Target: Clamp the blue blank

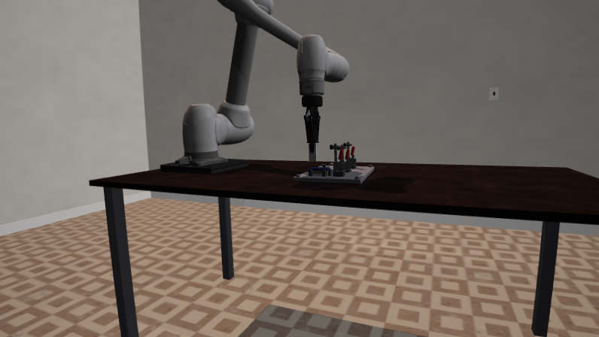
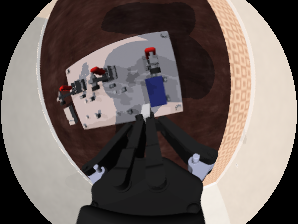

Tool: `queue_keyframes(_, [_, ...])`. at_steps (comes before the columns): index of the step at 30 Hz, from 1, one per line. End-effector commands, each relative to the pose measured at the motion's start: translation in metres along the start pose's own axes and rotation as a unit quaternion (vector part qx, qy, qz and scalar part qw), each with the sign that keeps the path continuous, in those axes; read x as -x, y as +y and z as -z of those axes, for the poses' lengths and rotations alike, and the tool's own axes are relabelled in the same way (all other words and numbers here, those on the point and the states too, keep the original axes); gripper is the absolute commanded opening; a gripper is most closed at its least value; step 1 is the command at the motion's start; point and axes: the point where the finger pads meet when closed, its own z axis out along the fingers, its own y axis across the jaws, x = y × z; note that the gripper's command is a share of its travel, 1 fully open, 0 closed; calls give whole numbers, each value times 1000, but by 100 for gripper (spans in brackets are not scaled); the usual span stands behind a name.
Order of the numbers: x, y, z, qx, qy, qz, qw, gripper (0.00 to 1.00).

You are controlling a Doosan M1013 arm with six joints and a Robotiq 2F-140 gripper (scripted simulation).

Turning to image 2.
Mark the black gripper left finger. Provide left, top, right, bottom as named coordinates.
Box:
left=82, top=104, right=146, bottom=191

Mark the dark blue rectangular block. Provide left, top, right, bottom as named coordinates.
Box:
left=145, top=76, right=167, bottom=107

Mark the grey fixture plate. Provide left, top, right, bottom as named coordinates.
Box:
left=66, top=31, right=183, bottom=129

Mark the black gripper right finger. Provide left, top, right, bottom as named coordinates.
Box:
left=145, top=103, right=218, bottom=190

